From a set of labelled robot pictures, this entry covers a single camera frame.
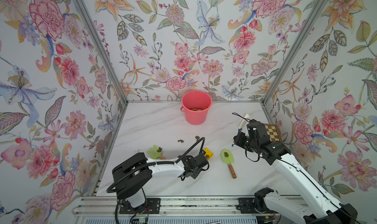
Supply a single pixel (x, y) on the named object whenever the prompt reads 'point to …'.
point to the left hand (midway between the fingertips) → (196, 168)
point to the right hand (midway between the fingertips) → (233, 135)
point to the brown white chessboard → (273, 132)
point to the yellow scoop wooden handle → (208, 154)
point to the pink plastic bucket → (196, 104)
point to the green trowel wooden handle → (227, 157)
